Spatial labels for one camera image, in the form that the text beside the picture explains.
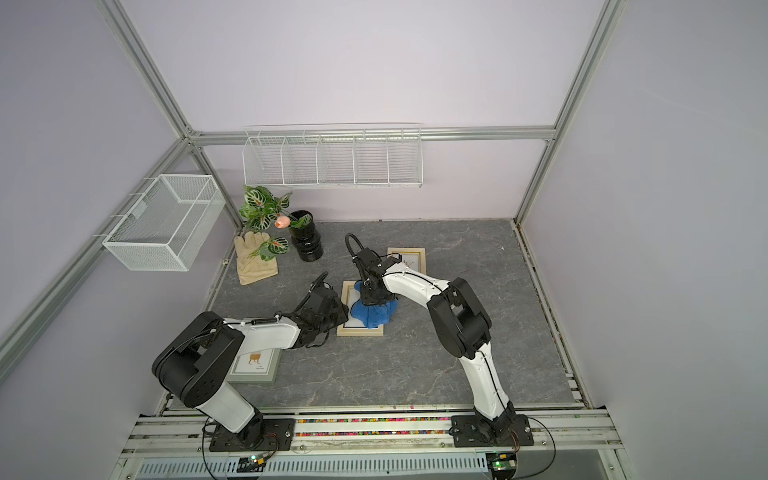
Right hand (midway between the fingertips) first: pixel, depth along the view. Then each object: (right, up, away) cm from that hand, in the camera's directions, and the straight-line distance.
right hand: (371, 297), depth 96 cm
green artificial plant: (-30, +27, -13) cm, 42 cm away
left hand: (-8, -5, -2) cm, 10 cm away
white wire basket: (-56, +22, -13) cm, 62 cm away
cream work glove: (-45, +9, +12) cm, 48 cm away
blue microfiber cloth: (+2, -4, -7) cm, 8 cm away
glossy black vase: (-23, +19, +6) cm, 30 cm away
